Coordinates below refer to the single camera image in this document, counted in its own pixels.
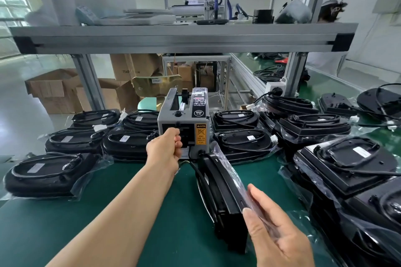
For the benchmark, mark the window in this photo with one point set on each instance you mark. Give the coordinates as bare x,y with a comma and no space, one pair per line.
12,16

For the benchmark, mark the person's right hand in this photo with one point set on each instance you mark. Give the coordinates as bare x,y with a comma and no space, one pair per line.
282,238

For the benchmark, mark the bagged black lamp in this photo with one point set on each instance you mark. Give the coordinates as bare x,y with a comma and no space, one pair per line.
73,115

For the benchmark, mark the green round stool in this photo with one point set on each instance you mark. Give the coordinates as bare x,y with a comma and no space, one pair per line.
148,103

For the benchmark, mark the white box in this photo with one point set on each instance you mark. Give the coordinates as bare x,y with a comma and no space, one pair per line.
103,2

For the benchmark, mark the person's left hand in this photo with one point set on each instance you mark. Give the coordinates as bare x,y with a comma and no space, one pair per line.
164,151

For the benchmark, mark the white handset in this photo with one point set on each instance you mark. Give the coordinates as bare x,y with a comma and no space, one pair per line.
88,15

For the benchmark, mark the white power socket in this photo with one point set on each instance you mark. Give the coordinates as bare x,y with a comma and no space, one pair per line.
274,91

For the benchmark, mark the unbagged black lamps with cables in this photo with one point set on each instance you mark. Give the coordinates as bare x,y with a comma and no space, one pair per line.
369,104

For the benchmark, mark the white flat scale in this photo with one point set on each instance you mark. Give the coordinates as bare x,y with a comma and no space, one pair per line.
138,18

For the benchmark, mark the grey metal shelf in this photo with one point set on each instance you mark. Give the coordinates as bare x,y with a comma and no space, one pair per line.
188,38

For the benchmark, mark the grey tape dispenser machine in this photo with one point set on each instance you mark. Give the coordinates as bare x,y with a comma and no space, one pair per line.
178,116

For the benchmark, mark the black phone on shelf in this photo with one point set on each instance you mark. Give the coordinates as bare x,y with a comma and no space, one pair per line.
212,21

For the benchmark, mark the grey barcode scanner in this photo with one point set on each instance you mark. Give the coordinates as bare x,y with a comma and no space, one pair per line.
293,12

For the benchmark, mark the black cup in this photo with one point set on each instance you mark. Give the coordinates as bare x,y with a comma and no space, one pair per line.
263,16

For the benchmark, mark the group of bagged black lamps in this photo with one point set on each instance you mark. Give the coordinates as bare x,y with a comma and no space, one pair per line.
332,151

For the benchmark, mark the person's left forearm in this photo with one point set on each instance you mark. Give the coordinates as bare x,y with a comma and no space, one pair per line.
116,220

